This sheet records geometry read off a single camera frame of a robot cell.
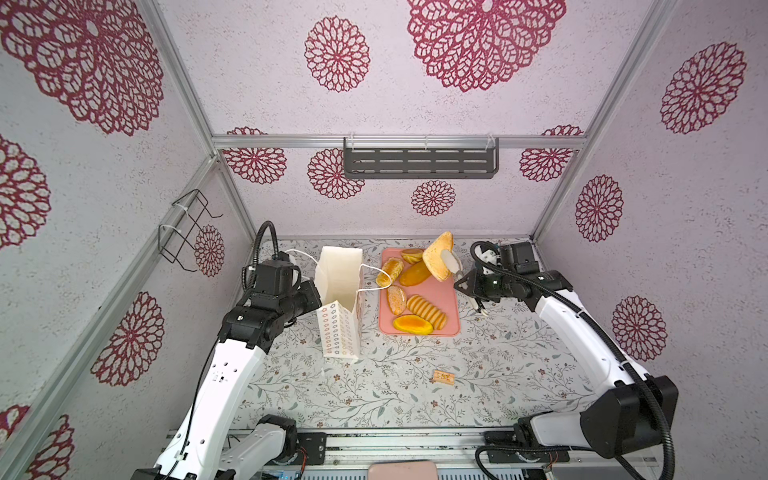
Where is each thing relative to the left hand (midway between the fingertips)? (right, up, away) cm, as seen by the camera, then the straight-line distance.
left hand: (317, 296), depth 74 cm
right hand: (+36, +4, +5) cm, 37 cm away
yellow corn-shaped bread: (+19, +6, +32) cm, 38 cm away
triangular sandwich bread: (+30, +10, +12) cm, 34 cm away
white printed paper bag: (+6, +2, -2) cm, 7 cm away
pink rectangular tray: (+36, -2, +29) cm, 46 cm away
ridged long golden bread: (+28, -6, +23) cm, 37 cm away
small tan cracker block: (+34, -24, +11) cm, 43 cm away
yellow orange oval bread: (+26, -11, +19) cm, 33 cm away
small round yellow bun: (+27, +11, +34) cm, 45 cm away
